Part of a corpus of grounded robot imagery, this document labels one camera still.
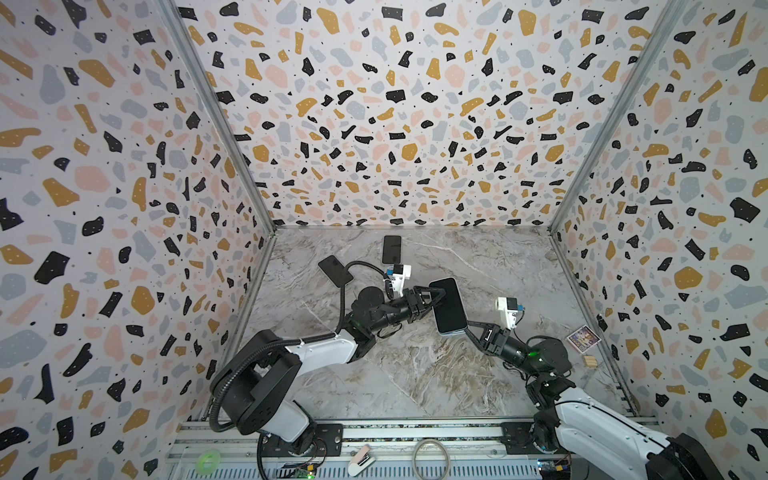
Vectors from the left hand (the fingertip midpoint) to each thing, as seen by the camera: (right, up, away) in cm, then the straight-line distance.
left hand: (446, 296), depth 71 cm
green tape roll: (-57, -38, +1) cm, 68 cm away
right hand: (+3, -7, -3) cm, 8 cm away
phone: (+1, -4, +2) cm, 5 cm away
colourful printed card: (+45, -16, +20) cm, 51 cm away
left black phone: (-35, +4, +39) cm, 53 cm away
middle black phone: (-15, +12, +47) cm, 51 cm away
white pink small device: (-20, -38, -1) cm, 43 cm away
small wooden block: (+45, -22, +17) cm, 53 cm away
